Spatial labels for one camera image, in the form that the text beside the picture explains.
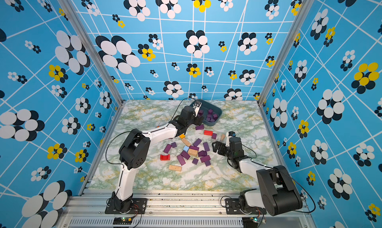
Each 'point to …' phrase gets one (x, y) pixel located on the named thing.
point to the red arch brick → (164, 158)
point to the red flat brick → (208, 132)
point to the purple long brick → (197, 142)
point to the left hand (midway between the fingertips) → (199, 110)
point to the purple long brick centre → (206, 147)
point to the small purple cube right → (207, 163)
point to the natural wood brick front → (175, 168)
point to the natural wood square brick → (192, 152)
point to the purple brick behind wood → (194, 148)
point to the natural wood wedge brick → (223, 137)
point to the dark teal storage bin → (212, 112)
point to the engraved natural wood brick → (186, 142)
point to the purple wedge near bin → (201, 127)
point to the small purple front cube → (195, 161)
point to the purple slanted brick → (185, 155)
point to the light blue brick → (186, 148)
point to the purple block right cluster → (202, 153)
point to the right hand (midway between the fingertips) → (220, 144)
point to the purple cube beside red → (214, 136)
